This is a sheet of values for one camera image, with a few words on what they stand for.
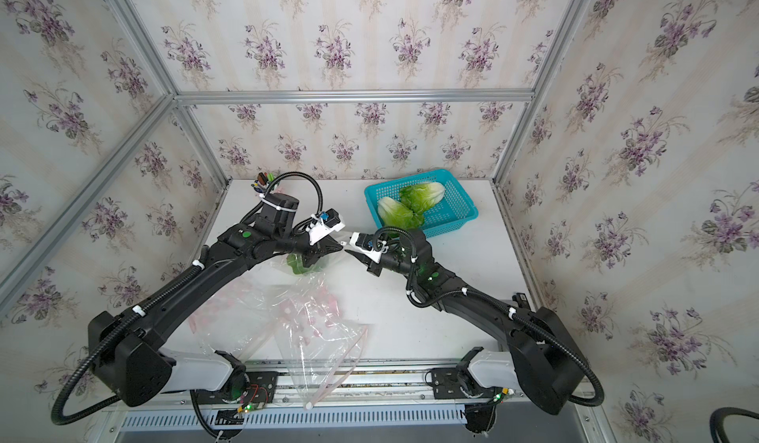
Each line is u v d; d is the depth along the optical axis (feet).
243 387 2.34
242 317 2.80
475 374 2.02
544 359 1.34
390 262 2.17
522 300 2.81
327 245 2.20
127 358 1.24
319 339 2.57
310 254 2.14
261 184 3.42
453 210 3.56
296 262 2.74
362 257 2.21
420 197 3.42
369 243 1.99
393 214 3.30
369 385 2.45
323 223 2.06
